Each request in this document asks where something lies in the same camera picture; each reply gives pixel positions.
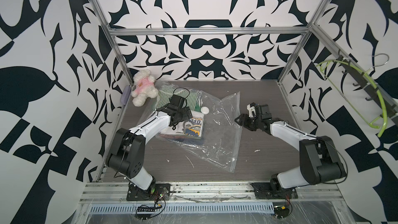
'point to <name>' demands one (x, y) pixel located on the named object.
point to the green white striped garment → (193, 98)
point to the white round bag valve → (204, 110)
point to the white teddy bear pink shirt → (144, 82)
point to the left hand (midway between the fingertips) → (182, 113)
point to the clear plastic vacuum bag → (213, 134)
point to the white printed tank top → (193, 127)
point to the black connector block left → (144, 216)
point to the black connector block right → (281, 211)
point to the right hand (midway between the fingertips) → (237, 119)
